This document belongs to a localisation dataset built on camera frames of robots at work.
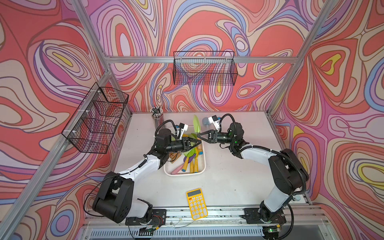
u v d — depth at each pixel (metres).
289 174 0.47
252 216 0.73
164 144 0.65
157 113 0.96
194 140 0.74
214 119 0.75
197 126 0.77
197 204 0.76
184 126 0.75
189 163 0.90
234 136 0.65
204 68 0.96
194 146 0.72
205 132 0.73
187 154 0.94
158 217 0.72
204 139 0.74
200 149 0.91
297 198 0.75
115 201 0.42
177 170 0.86
